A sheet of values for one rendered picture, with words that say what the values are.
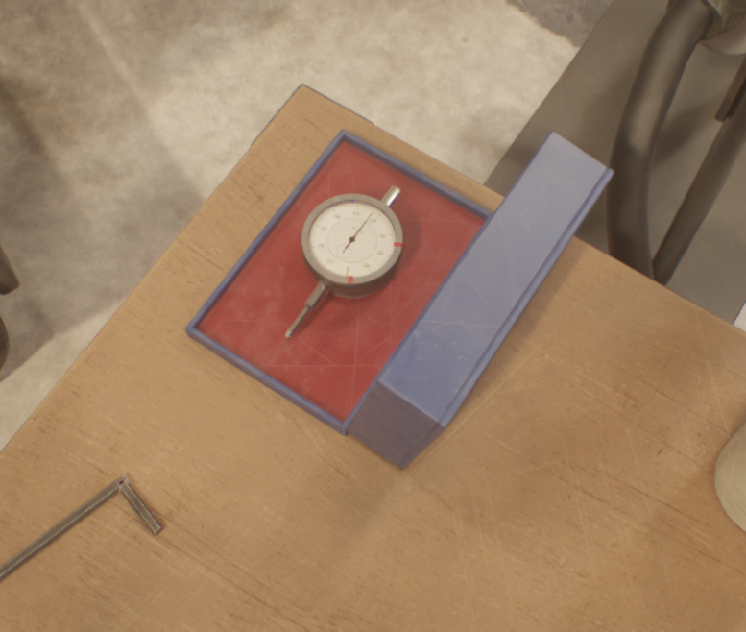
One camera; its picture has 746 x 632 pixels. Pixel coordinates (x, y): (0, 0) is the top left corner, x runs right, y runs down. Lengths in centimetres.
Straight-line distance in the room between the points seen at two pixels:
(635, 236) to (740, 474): 26
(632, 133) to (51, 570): 46
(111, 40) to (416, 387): 93
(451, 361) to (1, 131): 90
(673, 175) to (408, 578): 76
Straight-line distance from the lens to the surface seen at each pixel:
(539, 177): 56
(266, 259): 66
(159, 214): 124
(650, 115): 79
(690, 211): 107
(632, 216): 81
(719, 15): 83
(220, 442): 63
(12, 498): 64
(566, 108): 130
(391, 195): 65
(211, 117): 129
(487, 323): 52
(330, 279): 62
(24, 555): 63
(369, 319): 64
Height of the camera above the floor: 106
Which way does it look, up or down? 66 degrees down
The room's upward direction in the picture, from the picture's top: straight up
